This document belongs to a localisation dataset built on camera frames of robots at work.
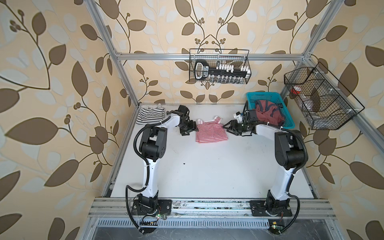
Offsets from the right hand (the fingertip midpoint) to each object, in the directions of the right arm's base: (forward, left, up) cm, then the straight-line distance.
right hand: (225, 129), depth 96 cm
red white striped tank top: (+1, +9, -4) cm, 10 cm away
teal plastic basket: (+27, -43, +2) cm, 51 cm away
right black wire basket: (-6, -45, +27) cm, 53 cm away
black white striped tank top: (+18, +55, -5) cm, 59 cm away
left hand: (+2, +19, -3) cm, 20 cm away
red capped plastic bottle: (+11, -40, +22) cm, 48 cm away
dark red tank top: (+16, -33, -1) cm, 36 cm away
